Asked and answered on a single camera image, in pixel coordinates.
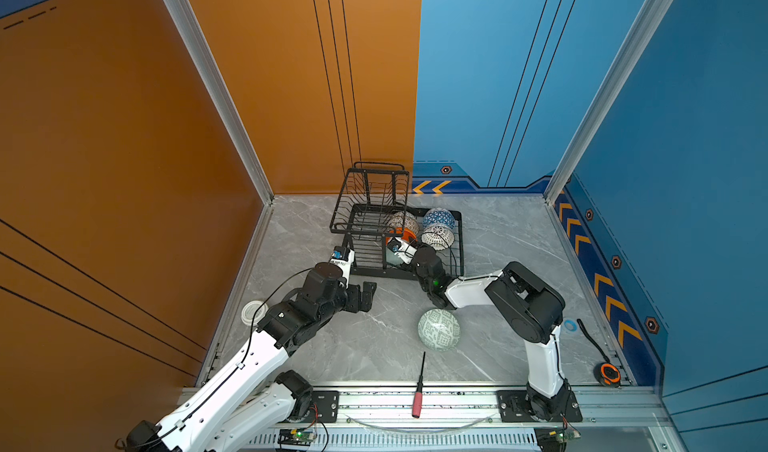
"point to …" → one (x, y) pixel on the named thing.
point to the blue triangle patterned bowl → (439, 216)
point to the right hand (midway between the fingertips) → (409, 238)
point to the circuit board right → (567, 435)
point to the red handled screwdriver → (418, 394)
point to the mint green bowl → (393, 258)
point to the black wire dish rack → (383, 232)
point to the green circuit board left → (301, 437)
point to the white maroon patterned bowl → (438, 237)
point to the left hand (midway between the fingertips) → (361, 280)
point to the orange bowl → (406, 234)
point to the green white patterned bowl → (439, 329)
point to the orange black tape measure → (606, 373)
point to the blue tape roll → (571, 325)
